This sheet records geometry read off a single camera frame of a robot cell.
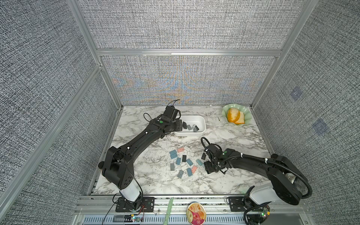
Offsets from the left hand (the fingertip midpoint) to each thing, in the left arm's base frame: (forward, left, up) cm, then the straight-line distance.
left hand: (181, 123), depth 85 cm
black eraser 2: (-15, -1, -18) cm, 23 cm away
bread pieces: (+14, -40, -11) cm, 44 cm away
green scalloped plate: (+21, -52, -13) cm, 57 cm away
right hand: (-20, -16, -17) cm, 31 cm away
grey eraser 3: (-20, +7, -18) cm, 28 cm away
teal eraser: (-10, +6, -18) cm, 21 cm away
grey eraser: (+9, -7, -17) cm, 21 cm away
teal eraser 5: (-18, -11, -17) cm, 27 cm away
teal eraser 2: (-12, +6, -18) cm, 22 cm away
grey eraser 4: (-24, +2, -18) cm, 30 cm away
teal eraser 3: (-16, +3, -18) cm, 24 cm away
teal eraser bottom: (-24, -4, -17) cm, 29 cm away
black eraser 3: (-15, -14, -17) cm, 26 cm away
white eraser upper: (-8, -4, -18) cm, 20 cm away
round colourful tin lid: (-45, -5, -13) cm, 47 cm away
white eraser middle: (-12, -6, -18) cm, 22 cm away
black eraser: (+12, -3, -17) cm, 21 cm away
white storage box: (+11, -9, -17) cm, 22 cm away
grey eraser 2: (+7, -11, -16) cm, 21 cm away
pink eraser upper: (-8, +1, -18) cm, 20 cm away
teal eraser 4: (-17, -4, -18) cm, 25 cm away
